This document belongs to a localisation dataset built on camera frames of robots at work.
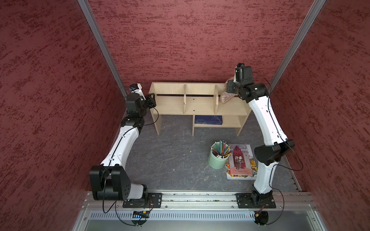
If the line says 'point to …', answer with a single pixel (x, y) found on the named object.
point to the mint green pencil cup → (214, 161)
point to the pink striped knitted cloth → (225, 96)
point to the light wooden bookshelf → (201, 100)
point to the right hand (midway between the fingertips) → (231, 86)
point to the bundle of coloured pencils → (222, 150)
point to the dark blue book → (208, 120)
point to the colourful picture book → (241, 164)
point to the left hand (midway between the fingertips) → (153, 97)
